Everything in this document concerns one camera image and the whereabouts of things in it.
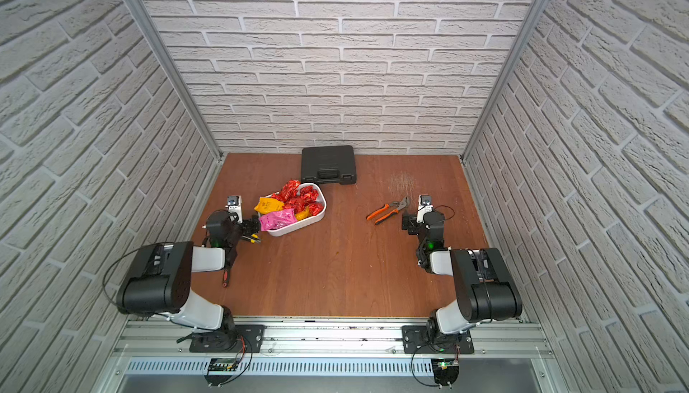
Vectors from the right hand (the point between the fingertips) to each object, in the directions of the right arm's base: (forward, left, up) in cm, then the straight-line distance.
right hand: (423, 210), depth 94 cm
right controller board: (-46, +3, -8) cm, 47 cm away
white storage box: (-2, +45, -1) cm, 45 cm away
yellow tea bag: (+1, +43, 0) cm, 43 cm away
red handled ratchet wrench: (-19, +68, -4) cm, 70 cm away
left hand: (+5, +65, +1) cm, 65 cm away
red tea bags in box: (+8, +43, 0) cm, 43 cm away
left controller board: (-43, +64, -8) cm, 78 cm away
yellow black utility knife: (-5, +61, -4) cm, 62 cm away
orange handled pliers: (+7, +7, -6) cm, 12 cm away
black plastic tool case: (+26, +34, -1) cm, 43 cm away
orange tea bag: (+4, +56, +3) cm, 56 cm away
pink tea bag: (-2, +52, +2) cm, 52 cm away
